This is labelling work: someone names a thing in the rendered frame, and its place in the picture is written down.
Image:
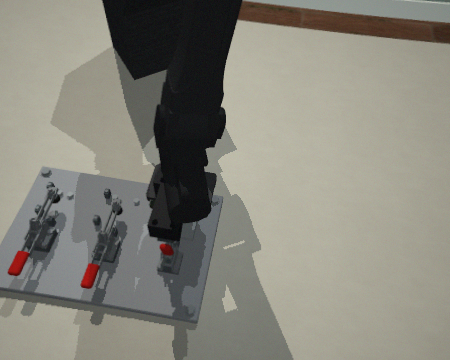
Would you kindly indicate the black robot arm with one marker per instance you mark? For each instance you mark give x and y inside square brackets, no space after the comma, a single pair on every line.
[193,86]

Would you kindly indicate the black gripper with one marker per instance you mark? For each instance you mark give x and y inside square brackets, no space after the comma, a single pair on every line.
[210,178]

